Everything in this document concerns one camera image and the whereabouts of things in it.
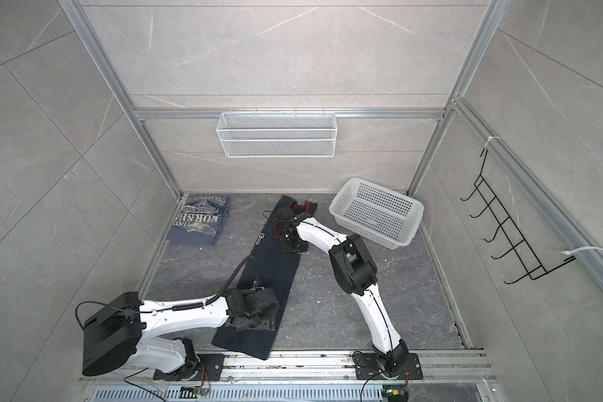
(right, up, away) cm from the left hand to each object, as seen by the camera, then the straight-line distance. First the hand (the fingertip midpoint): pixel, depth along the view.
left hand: (269, 319), depth 82 cm
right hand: (+6, +21, +18) cm, 29 cm away
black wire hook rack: (+67, +22, -24) cm, 74 cm away
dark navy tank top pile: (0, +14, +11) cm, 18 cm away
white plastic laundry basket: (+48, +34, +29) cm, 66 cm away
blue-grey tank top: (-34, +33, +25) cm, 54 cm away
